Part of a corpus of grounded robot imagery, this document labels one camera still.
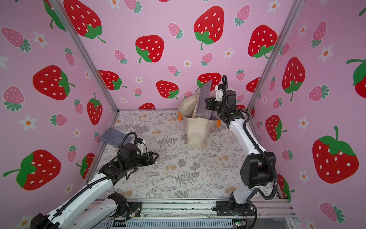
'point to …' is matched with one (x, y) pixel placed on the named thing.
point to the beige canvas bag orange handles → (197, 126)
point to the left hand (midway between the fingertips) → (155, 155)
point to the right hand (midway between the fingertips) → (202, 100)
